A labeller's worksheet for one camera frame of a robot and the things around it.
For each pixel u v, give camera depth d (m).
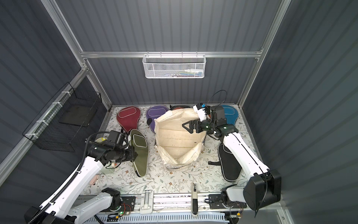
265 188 0.38
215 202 0.73
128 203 0.73
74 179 0.44
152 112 1.14
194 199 0.71
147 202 0.72
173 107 1.16
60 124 0.73
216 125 0.60
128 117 1.08
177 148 0.94
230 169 0.83
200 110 0.68
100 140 0.87
